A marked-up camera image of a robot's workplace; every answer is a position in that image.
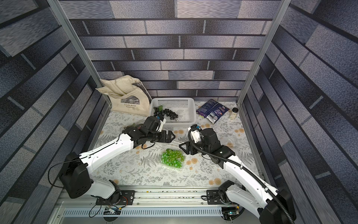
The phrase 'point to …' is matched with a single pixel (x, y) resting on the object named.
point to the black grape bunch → (171, 115)
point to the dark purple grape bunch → (127, 127)
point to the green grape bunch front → (165, 157)
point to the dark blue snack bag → (212, 110)
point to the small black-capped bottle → (233, 113)
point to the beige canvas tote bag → (126, 94)
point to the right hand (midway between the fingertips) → (182, 144)
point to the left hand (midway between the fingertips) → (170, 136)
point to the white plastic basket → (185, 108)
